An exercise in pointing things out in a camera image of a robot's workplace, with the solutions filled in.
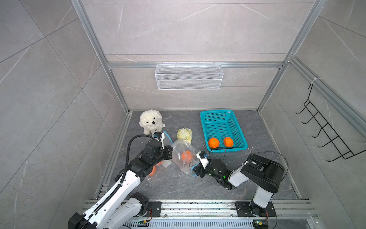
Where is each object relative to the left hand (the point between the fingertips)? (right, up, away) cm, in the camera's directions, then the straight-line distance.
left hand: (174, 146), depth 77 cm
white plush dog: (-16, +14, +13) cm, 25 cm away
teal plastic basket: (+36, +12, +34) cm, 50 cm away
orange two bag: (+35, 0, +17) cm, 39 cm away
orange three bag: (+25, -1, +16) cm, 29 cm away
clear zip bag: (-7, -16, +9) cm, 20 cm away
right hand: (+11, -12, +9) cm, 19 cm away
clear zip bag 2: (+2, -2, +6) cm, 7 cm away
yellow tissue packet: (+6, +5, +21) cm, 23 cm away
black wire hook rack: (+74, +1, -18) cm, 76 cm away
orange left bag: (-13, -15, +7) cm, 21 cm away
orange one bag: (+7, -6, +3) cm, 10 cm away
